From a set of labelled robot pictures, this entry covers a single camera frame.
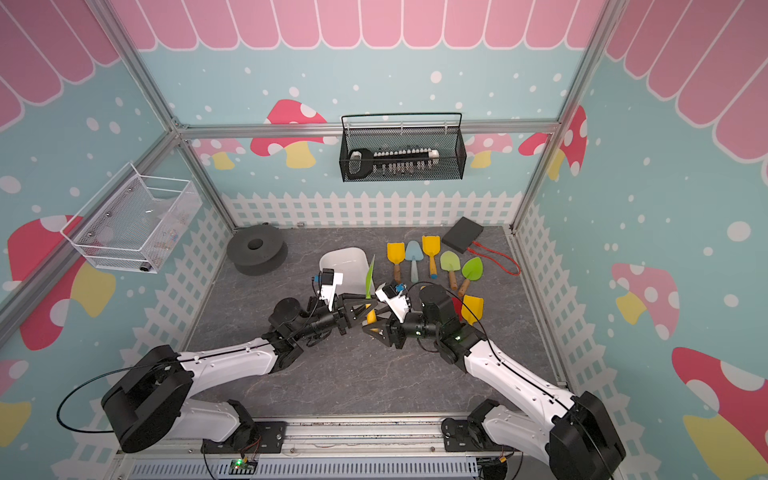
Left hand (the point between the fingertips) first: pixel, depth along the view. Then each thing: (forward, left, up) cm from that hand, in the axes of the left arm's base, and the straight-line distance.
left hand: (377, 307), depth 71 cm
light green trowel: (+33, -25, -23) cm, 47 cm away
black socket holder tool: (+43, +6, +11) cm, 45 cm away
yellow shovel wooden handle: (+37, -4, -25) cm, 45 cm away
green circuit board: (-30, +33, -27) cm, 52 cm away
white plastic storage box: (+29, +11, -21) cm, 38 cm away
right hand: (-3, +2, -4) cm, 5 cm away
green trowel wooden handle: (+29, -32, -23) cm, 48 cm away
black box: (+48, -31, -24) cm, 62 cm away
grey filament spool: (+32, +45, -18) cm, 58 cm away
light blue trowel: (+37, -11, -24) cm, 45 cm away
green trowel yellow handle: (-2, +1, -1) cm, 2 cm away
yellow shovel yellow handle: (+40, -18, -23) cm, 49 cm away
